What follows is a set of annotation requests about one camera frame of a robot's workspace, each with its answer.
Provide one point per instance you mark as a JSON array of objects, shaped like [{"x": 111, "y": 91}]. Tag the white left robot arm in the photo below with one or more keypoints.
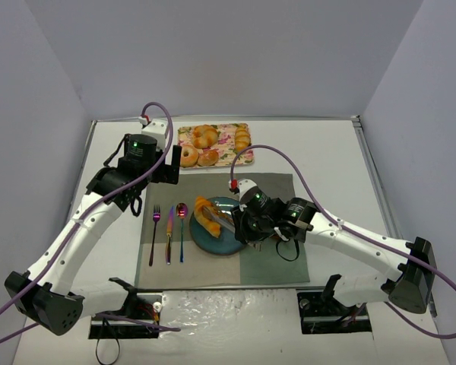
[{"x": 44, "y": 292}]

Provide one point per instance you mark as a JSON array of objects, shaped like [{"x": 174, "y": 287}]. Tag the twisted round bread roll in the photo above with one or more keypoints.
[{"x": 204, "y": 136}]

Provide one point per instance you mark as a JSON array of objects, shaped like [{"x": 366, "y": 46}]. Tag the grey patchwork placemat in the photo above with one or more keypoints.
[{"x": 269, "y": 265}]

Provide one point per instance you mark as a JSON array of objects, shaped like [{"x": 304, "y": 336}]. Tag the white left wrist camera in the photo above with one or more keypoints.
[{"x": 155, "y": 128}]

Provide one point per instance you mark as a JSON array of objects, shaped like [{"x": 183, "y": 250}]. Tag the iridescent fork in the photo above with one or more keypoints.
[{"x": 156, "y": 218}]

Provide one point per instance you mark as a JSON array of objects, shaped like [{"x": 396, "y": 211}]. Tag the aluminium rail frame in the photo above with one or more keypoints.
[{"x": 387, "y": 214}]

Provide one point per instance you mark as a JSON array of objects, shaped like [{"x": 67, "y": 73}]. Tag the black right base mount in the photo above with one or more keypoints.
[{"x": 327, "y": 317}]

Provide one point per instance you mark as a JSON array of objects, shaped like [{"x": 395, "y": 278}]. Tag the iridescent spoon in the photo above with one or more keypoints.
[{"x": 182, "y": 214}]

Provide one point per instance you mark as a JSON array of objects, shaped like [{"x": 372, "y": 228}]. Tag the large striped croissant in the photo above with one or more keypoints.
[{"x": 206, "y": 221}]

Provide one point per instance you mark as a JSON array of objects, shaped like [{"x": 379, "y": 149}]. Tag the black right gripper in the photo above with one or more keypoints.
[{"x": 242, "y": 226}]

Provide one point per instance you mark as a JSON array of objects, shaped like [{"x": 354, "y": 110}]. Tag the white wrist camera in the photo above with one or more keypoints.
[
  {"x": 155, "y": 128},
  {"x": 241, "y": 187}
]

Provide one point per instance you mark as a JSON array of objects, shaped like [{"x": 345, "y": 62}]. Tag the orange enamel mug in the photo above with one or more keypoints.
[{"x": 277, "y": 237}]

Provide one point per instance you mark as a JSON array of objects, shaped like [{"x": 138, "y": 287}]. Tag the ring bagel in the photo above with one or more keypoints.
[{"x": 189, "y": 156}]

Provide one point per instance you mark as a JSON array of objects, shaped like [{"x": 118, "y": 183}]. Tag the brown oval bun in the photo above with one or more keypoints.
[{"x": 208, "y": 158}]

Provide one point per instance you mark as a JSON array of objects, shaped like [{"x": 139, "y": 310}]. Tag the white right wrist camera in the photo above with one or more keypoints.
[{"x": 241, "y": 187}]

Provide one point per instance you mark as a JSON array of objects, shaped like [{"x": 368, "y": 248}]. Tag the blue ceramic plate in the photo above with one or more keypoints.
[{"x": 225, "y": 245}]

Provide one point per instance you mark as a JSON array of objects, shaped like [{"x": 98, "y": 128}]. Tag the iridescent knife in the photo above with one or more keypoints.
[{"x": 169, "y": 235}]

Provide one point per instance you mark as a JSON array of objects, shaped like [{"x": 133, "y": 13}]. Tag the small striped croissant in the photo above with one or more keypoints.
[{"x": 242, "y": 138}]

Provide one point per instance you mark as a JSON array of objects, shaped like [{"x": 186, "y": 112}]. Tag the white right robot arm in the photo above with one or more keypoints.
[{"x": 404, "y": 271}]

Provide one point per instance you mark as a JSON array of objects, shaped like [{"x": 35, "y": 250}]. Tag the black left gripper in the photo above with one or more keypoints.
[{"x": 168, "y": 171}]

